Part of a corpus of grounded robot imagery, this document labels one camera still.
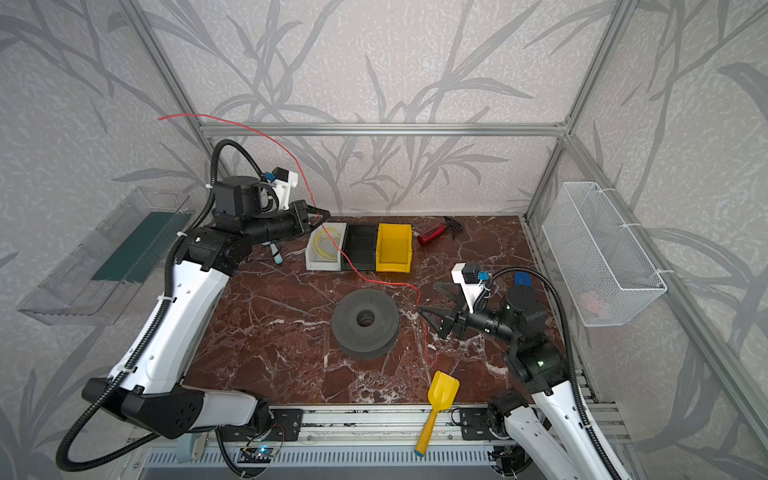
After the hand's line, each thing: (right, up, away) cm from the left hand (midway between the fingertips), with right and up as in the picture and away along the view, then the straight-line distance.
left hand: (334, 206), depth 65 cm
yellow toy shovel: (+25, -49, +14) cm, 57 cm away
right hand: (+21, -18, -2) cm, 27 cm away
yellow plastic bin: (+12, -10, +42) cm, 44 cm away
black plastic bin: (-1, -9, +42) cm, 43 cm away
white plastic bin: (-17, -15, +40) cm, 46 cm away
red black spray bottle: (+26, -5, +47) cm, 54 cm away
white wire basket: (+57, -15, -4) cm, 59 cm away
